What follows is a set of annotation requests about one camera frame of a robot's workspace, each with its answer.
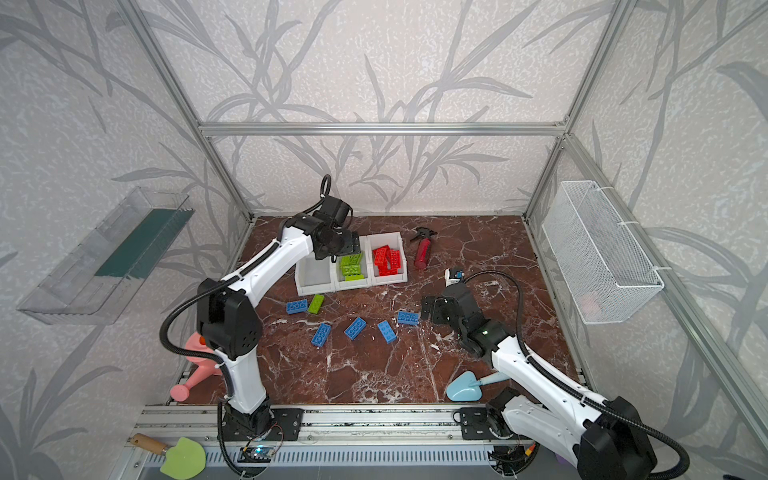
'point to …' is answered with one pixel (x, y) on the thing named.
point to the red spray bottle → (422, 253)
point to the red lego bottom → (395, 259)
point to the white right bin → (393, 241)
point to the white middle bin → (339, 279)
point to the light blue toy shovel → (466, 387)
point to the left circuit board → (255, 454)
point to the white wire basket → (605, 270)
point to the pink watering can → (207, 368)
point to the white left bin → (316, 276)
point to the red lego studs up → (387, 272)
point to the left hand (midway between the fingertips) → (352, 239)
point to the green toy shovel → (184, 461)
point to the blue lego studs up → (387, 332)
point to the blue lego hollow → (412, 318)
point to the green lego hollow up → (351, 270)
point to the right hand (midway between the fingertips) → (436, 289)
